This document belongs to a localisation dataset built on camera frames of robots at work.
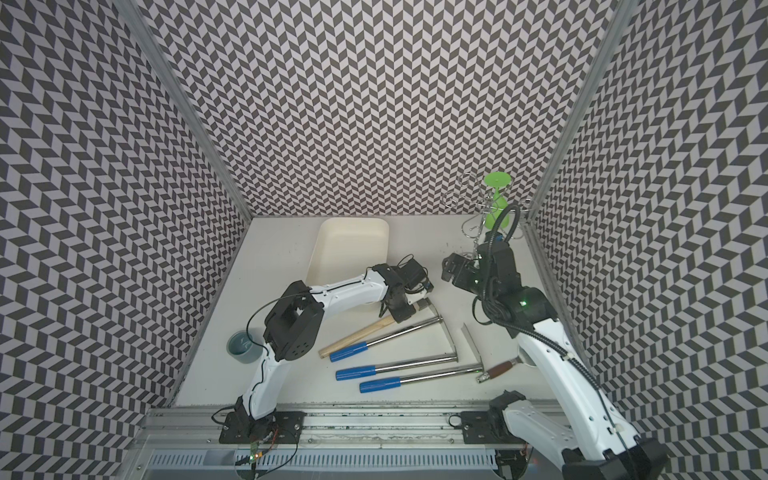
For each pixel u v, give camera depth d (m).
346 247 1.12
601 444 0.37
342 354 0.82
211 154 1.01
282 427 0.72
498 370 0.81
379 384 0.79
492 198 0.78
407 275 0.75
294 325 0.53
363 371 0.79
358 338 0.85
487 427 0.73
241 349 0.83
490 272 0.51
